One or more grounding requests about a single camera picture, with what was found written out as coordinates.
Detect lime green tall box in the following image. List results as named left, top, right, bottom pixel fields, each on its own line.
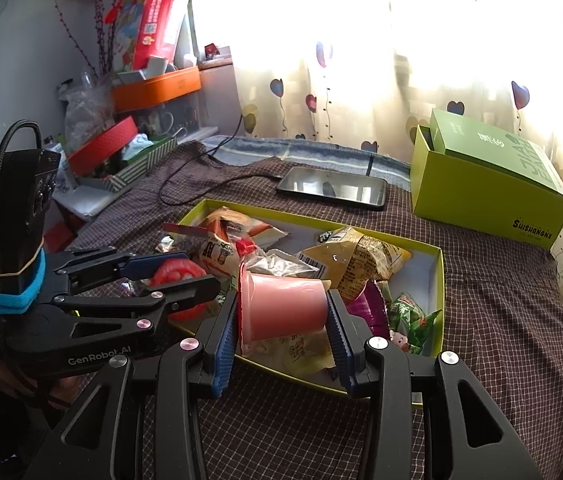
left=410, top=124, right=563, bottom=249

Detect black smartphone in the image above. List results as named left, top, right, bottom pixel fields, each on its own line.
left=276, top=166, right=388, bottom=211

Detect black charging cable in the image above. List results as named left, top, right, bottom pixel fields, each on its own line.
left=159, top=110, right=287, bottom=206

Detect dried twig branches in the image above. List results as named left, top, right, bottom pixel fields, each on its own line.
left=54, top=0, right=137, bottom=78

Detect clear storage bin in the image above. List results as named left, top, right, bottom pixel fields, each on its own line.
left=142, top=95, right=212, bottom=136

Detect red flat box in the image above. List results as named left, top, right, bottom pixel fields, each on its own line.
left=42, top=220, right=77, bottom=253

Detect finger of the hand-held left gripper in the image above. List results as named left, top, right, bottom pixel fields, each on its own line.
left=46, top=246, right=198, bottom=295
left=52, top=274, right=222, bottom=335

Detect green striped box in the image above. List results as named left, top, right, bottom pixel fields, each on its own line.
left=79, top=136, right=180, bottom=193

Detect orange storage box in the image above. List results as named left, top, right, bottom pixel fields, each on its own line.
left=112, top=66, right=201, bottom=112

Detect colourful printed bag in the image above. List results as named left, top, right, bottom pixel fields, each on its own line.
left=112, top=0, right=155, bottom=73

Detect shallow green cardboard tray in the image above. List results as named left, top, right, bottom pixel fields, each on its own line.
left=164, top=199, right=446, bottom=408

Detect orange and white snack packet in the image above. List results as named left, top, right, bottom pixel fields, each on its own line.
left=162, top=207, right=289, bottom=278

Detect red round tin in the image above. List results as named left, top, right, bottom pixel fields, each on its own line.
left=68, top=116, right=137, bottom=177

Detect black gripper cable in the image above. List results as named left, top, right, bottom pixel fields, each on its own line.
left=0, top=120, right=43, bottom=162

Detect dark green flat box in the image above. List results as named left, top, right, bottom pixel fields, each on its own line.
left=429, top=108, right=563, bottom=196

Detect large yellow snack bag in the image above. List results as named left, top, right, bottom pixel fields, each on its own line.
left=294, top=226, right=415, bottom=303

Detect white small table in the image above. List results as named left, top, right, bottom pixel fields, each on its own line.
left=52, top=180, right=127, bottom=218

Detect red printed carton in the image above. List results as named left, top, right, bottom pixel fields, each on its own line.
left=132, top=0, right=191, bottom=72

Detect brown checked bedsheet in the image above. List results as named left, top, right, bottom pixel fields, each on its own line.
left=56, top=140, right=563, bottom=480

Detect pink jelly cup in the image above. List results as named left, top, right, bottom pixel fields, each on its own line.
left=238, top=260, right=332, bottom=358
left=149, top=260, right=210, bottom=322

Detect purple snack packet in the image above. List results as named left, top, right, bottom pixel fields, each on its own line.
left=346, top=280, right=390, bottom=342

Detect clear bag with green label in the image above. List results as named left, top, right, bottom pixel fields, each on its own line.
left=234, top=239, right=336, bottom=376

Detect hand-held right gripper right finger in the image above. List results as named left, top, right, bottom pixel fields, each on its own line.
left=325, top=291, right=545, bottom=480

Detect clear plastic bag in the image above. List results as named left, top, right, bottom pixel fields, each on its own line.
left=64, top=72, right=115, bottom=146

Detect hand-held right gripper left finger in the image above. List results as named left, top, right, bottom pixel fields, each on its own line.
left=22, top=291, right=240, bottom=480

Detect green snack packet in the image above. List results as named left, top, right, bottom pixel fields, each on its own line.
left=386, top=294, right=443, bottom=356

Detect heart print curtain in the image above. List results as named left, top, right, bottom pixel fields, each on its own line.
left=189, top=0, right=563, bottom=311

